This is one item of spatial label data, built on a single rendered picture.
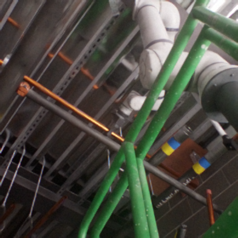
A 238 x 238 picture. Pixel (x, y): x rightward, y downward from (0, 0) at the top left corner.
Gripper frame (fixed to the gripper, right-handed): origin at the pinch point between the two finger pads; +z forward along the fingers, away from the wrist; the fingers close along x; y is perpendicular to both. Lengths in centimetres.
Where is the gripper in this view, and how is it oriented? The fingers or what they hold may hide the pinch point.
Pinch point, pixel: (108, 131)
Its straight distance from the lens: 191.4
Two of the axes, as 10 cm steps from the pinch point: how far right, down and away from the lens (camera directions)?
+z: -5.9, 8.0, 1.2
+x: 2.2, 3.0, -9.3
